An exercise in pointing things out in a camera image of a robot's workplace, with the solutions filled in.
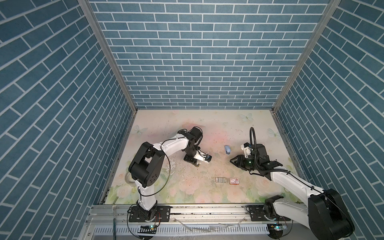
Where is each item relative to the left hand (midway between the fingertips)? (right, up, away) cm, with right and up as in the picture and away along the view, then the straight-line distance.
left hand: (196, 157), depth 91 cm
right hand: (+20, 0, -6) cm, 21 cm away
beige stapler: (0, -2, -4) cm, 4 cm away
